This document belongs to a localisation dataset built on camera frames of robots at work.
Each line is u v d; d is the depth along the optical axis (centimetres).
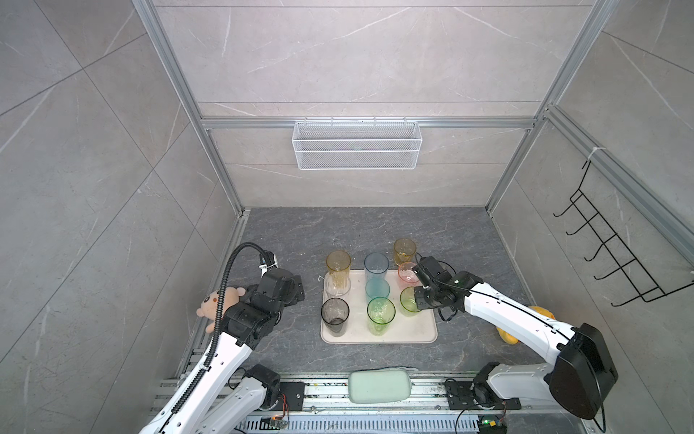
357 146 101
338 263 90
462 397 72
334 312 83
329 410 73
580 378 40
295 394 73
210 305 82
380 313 73
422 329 86
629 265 63
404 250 102
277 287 54
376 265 89
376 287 90
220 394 45
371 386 73
